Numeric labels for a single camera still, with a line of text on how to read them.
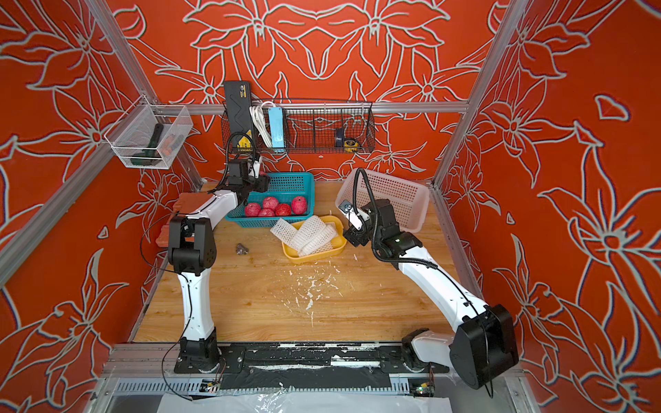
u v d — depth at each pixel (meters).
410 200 1.09
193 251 0.58
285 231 0.92
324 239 0.88
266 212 1.01
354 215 0.68
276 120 0.89
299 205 1.04
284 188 1.14
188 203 1.07
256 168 0.92
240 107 0.87
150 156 0.81
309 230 0.87
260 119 0.86
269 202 1.04
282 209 1.01
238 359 0.73
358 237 0.71
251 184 0.88
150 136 0.91
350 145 0.94
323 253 0.92
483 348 0.38
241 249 0.95
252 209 1.02
